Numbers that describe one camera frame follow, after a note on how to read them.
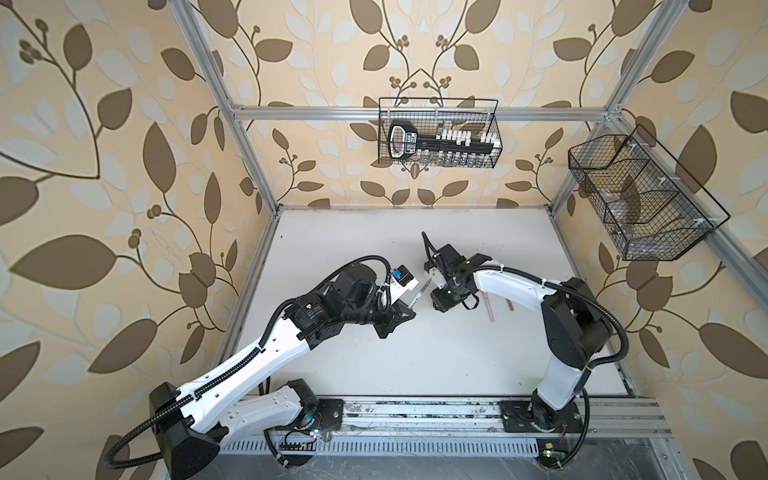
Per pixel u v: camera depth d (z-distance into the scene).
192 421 0.39
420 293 0.65
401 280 0.59
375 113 0.89
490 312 0.93
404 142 0.84
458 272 0.68
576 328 0.47
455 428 0.74
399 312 0.60
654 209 0.72
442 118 0.91
